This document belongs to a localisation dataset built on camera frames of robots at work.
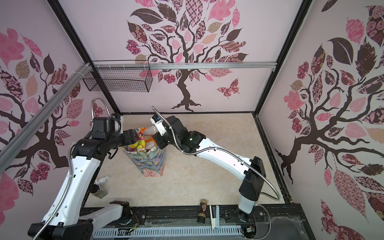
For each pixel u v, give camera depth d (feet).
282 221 2.38
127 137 2.06
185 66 3.05
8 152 1.63
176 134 1.70
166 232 2.29
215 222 2.29
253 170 1.37
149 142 2.55
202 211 2.38
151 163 2.46
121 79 3.99
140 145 2.30
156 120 1.93
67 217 1.21
